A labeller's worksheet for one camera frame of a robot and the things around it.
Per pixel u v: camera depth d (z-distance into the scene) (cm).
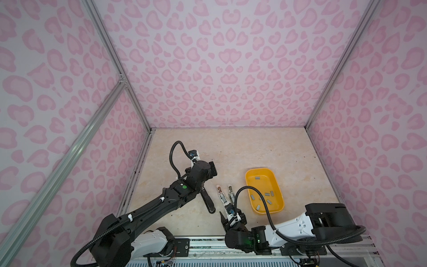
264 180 95
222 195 88
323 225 49
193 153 70
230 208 64
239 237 56
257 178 95
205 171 60
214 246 75
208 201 86
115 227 40
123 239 39
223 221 69
